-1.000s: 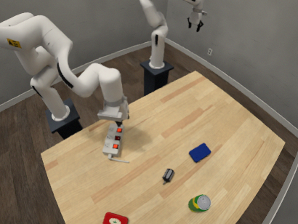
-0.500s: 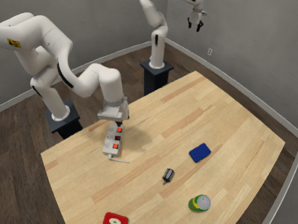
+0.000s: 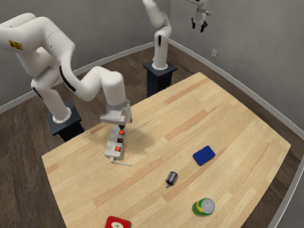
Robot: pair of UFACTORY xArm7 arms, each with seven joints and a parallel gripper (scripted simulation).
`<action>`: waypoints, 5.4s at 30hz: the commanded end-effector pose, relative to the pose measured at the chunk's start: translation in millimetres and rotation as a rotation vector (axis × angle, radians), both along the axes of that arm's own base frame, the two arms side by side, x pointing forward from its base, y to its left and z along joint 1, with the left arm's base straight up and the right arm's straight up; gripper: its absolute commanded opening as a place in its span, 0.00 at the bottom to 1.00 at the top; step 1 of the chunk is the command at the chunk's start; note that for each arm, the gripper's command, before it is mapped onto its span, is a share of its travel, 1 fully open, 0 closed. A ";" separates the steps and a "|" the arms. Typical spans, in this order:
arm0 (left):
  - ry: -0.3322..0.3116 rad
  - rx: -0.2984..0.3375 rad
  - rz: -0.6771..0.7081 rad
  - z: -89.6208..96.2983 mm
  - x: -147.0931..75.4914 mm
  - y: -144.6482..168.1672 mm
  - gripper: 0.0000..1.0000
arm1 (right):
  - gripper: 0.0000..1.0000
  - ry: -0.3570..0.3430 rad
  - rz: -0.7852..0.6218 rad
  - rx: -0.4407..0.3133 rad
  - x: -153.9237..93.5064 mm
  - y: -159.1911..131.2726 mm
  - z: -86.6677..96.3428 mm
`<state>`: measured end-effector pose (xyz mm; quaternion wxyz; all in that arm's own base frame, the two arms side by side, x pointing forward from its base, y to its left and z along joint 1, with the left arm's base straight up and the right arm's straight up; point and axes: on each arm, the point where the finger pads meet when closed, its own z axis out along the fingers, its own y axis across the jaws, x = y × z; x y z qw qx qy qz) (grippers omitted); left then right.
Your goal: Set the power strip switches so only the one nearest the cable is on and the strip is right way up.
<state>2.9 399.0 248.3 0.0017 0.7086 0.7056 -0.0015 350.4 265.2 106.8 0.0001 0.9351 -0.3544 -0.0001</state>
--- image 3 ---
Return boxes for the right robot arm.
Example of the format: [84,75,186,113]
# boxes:
[0,13,130,126]

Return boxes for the green and yellow drink can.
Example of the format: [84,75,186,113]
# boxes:
[192,198,215,216]

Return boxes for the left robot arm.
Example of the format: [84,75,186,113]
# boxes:
[142,0,211,70]

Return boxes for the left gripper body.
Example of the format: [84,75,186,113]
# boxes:
[193,11,206,25]

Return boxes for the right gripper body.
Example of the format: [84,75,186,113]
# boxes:
[106,104,132,123]

